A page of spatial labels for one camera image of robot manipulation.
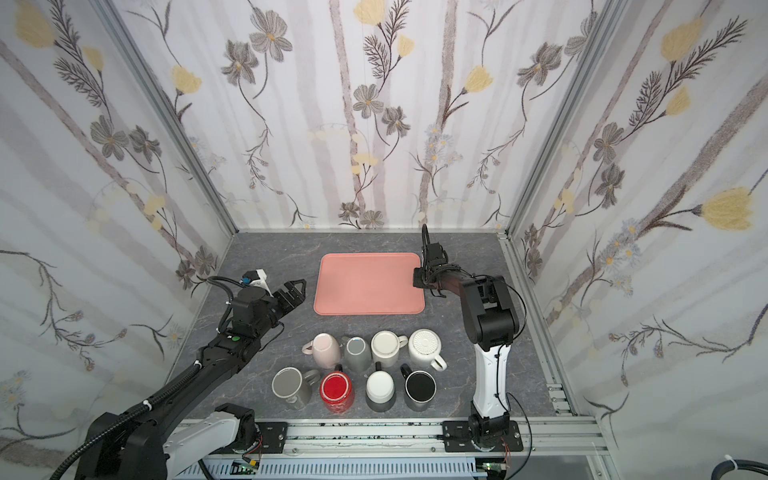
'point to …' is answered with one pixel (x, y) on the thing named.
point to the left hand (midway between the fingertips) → (293, 280)
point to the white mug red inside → (385, 346)
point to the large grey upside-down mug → (294, 386)
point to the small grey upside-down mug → (357, 354)
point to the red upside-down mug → (337, 391)
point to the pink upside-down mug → (325, 350)
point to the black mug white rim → (420, 386)
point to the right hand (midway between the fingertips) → (416, 268)
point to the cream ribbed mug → (424, 346)
